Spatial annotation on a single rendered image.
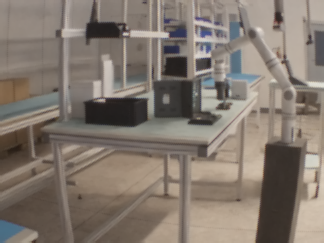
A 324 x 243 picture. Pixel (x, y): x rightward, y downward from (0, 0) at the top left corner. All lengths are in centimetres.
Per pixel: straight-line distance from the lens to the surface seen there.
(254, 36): 247
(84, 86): 239
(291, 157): 242
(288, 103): 244
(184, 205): 199
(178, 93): 238
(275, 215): 256
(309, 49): 892
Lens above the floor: 141
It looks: 10 degrees down
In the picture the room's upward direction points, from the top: straight up
